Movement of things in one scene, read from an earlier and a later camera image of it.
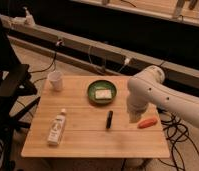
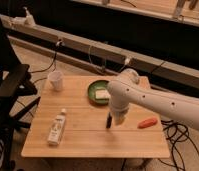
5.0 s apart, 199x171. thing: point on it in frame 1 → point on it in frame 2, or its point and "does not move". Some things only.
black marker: x=110 y=114 does not move
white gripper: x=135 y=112 → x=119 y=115
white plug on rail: x=127 y=60 does not move
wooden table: x=90 y=117 does not move
